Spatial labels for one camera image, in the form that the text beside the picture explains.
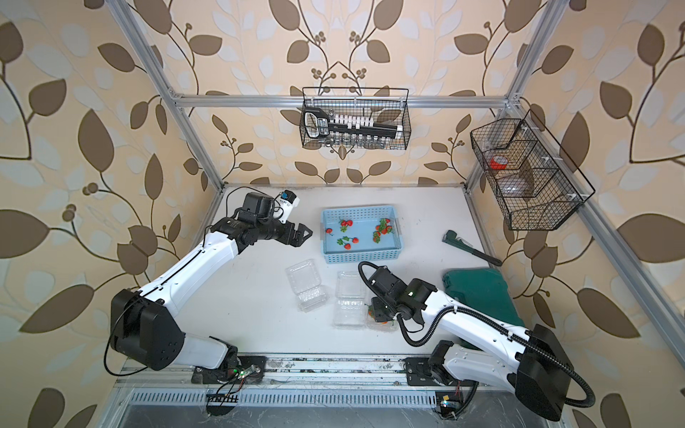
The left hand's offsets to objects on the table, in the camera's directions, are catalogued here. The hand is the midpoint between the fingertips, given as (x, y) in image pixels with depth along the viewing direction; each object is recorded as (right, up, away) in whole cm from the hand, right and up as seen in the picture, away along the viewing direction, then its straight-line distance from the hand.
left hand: (296, 224), depth 82 cm
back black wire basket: (+26, +37, +12) cm, 47 cm away
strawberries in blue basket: (+31, -3, +23) cm, 38 cm away
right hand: (+26, -26, -3) cm, 37 cm away
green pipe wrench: (+56, -6, +19) cm, 60 cm away
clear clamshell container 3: (+24, -29, -5) cm, 38 cm away
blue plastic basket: (+21, -5, +23) cm, 31 cm away
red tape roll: (+63, +19, -1) cm, 66 cm away
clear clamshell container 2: (+17, -28, +4) cm, 33 cm away
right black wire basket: (+70, +9, -7) cm, 71 cm away
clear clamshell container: (+1, -20, +8) cm, 22 cm away
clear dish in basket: (+63, +10, -9) cm, 65 cm away
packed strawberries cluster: (+23, -25, -6) cm, 35 cm away
